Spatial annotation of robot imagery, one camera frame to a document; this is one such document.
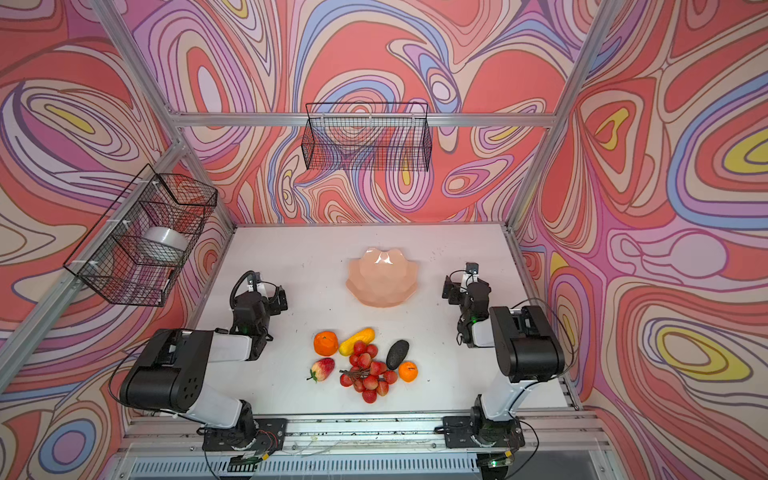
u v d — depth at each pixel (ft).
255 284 2.57
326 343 2.74
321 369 2.63
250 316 2.33
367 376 2.62
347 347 2.76
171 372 1.49
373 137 3.15
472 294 2.43
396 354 2.70
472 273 2.63
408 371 2.67
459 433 2.40
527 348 1.57
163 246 2.31
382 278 3.35
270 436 2.37
